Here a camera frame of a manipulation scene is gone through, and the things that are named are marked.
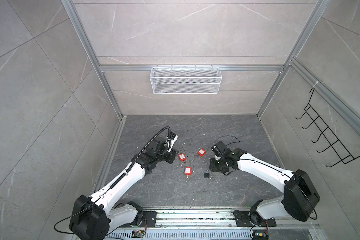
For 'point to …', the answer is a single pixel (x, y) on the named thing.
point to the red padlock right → (201, 152)
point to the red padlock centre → (182, 156)
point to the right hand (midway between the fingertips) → (211, 166)
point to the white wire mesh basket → (186, 80)
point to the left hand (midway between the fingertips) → (175, 147)
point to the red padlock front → (187, 172)
